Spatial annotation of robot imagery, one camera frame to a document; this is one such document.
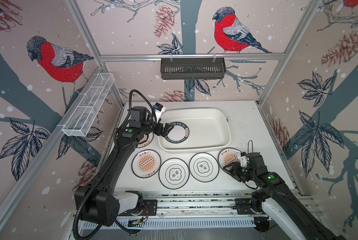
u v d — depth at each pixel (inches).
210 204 29.9
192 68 40.8
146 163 34.8
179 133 40.8
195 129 40.6
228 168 30.6
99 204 15.0
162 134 27.1
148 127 25.2
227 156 36.2
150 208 28.8
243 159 29.8
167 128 26.9
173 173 33.6
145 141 25.6
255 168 24.6
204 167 34.5
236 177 28.4
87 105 30.6
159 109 26.0
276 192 21.0
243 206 28.6
